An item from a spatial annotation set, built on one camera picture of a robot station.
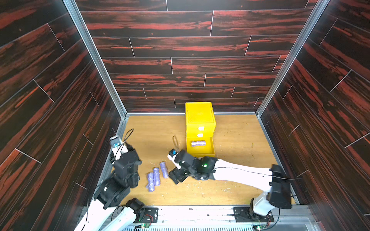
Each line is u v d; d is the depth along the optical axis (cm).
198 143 99
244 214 74
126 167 44
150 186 82
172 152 65
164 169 88
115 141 49
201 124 86
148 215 73
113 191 43
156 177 85
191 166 54
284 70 91
